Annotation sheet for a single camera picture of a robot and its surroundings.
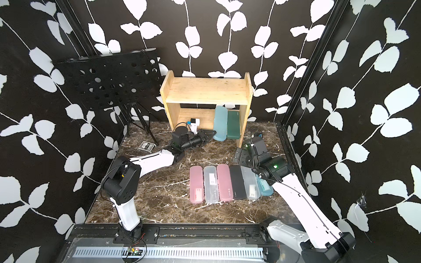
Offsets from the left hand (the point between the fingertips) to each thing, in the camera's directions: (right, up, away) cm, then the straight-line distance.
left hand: (217, 130), depth 81 cm
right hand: (+11, -10, -8) cm, 17 cm away
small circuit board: (-37, -54, -11) cm, 66 cm away
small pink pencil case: (-12, -30, +9) cm, 33 cm away
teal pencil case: (+2, +4, +7) cm, 8 cm away
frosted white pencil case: (+19, -29, +10) cm, 36 cm away
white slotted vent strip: (-22, -54, -11) cm, 59 cm away
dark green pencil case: (+9, +4, +7) cm, 12 cm away
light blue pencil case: (+27, -32, +7) cm, 42 cm away
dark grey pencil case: (+12, -30, +9) cm, 34 cm away
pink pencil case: (+4, -29, +10) cm, 31 cm away
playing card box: (-45, -9, +23) cm, 52 cm away
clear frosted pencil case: (-3, -30, +9) cm, 31 cm away
